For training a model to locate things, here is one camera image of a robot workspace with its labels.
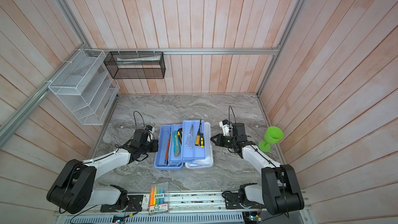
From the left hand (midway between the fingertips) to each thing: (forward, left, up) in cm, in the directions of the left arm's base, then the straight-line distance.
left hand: (159, 146), depth 90 cm
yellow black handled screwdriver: (-4, -25, +13) cm, 28 cm away
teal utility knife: (-3, -11, +6) cm, 13 cm away
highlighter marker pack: (-27, -4, -1) cm, 27 cm away
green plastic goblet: (+1, -64, +11) cm, 65 cm away
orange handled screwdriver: (-2, -5, -2) cm, 5 cm away
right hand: (+2, -30, +6) cm, 31 cm away
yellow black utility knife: (+5, -12, +7) cm, 15 cm away
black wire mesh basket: (+49, +20, +23) cm, 58 cm away
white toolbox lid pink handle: (-12, -28, +6) cm, 31 cm away
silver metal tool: (-1, -19, +11) cm, 22 cm away
